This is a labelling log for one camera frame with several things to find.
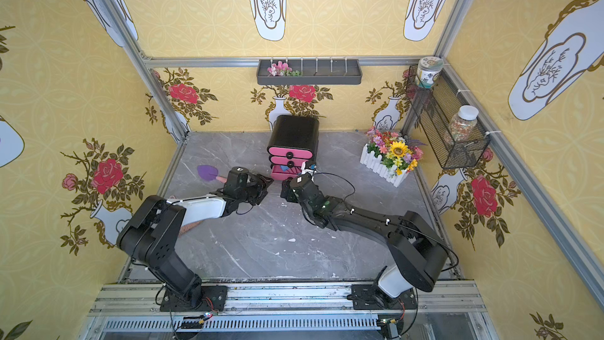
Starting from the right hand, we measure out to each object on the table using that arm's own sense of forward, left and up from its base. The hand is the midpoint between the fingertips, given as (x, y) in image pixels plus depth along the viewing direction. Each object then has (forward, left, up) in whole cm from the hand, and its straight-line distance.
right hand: (296, 179), depth 87 cm
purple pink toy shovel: (+11, +41, -14) cm, 44 cm away
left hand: (+3, +13, -8) cm, 15 cm away
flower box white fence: (+11, -36, +2) cm, 37 cm away
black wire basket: (+33, -56, +8) cm, 66 cm away
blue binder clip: (+13, +7, -11) cm, 18 cm away
